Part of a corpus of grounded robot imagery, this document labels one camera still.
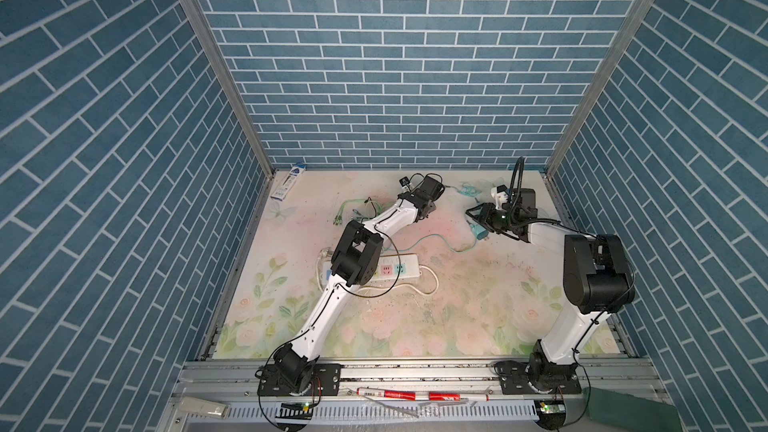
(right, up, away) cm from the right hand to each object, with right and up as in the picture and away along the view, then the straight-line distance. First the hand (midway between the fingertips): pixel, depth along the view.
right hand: (469, 210), depth 97 cm
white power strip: (-27, -18, -5) cm, 33 cm away
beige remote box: (-67, -43, -30) cm, 85 cm away
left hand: (-14, +1, +12) cm, 18 cm away
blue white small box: (-67, +11, +19) cm, 70 cm away
